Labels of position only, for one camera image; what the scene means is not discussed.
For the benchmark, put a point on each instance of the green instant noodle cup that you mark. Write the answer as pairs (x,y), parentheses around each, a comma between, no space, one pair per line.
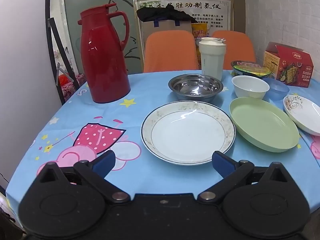
(250,69)

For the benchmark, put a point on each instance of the white plate with grey rim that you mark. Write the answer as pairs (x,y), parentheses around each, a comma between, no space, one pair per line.
(187,133)

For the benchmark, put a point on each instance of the white ceramic bowl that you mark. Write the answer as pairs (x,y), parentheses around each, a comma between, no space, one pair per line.
(250,87)

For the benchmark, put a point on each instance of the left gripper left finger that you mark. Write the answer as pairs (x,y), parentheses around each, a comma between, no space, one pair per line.
(65,202)

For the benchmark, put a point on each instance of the red thermos jug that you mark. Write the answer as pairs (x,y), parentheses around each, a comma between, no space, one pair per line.
(102,54)

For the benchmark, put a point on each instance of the red cracker box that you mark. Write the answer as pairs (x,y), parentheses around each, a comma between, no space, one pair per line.
(289,65)

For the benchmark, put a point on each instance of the yellow snack bag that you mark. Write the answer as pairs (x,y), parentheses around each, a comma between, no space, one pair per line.
(200,30)

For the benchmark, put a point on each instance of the white travel tumbler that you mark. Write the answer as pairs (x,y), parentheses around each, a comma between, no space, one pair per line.
(212,51)

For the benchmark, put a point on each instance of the white wall poster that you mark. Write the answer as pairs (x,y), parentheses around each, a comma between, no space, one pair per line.
(218,14)

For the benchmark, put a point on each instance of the blue translucent plastic bowl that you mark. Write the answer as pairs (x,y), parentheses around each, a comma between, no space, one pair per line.
(277,90)

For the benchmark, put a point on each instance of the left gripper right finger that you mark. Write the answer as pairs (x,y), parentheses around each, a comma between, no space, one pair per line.
(256,202)

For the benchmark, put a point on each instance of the orange chair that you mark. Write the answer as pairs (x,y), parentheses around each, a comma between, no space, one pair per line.
(170,50)
(238,47)

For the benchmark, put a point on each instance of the black cloth on bag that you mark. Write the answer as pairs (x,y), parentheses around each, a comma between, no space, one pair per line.
(148,14)

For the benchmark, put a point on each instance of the left orange chair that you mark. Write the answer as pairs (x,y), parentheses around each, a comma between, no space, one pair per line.
(170,50)

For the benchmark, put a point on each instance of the stainless steel bowl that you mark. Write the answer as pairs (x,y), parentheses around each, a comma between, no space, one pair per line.
(195,87)

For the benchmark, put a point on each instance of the blue cartoon tablecloth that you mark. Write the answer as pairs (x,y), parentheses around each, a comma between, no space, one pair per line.
(83,129)

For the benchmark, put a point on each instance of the right orange chair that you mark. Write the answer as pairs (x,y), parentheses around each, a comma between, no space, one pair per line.
(238,47)

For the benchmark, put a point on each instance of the brown paper bag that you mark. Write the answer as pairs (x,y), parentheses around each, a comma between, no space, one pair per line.
(151,27)

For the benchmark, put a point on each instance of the white floral plate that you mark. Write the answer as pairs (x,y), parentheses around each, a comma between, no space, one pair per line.
(304,113)

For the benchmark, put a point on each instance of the light green plate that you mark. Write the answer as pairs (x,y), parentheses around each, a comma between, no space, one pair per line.
(264,125)

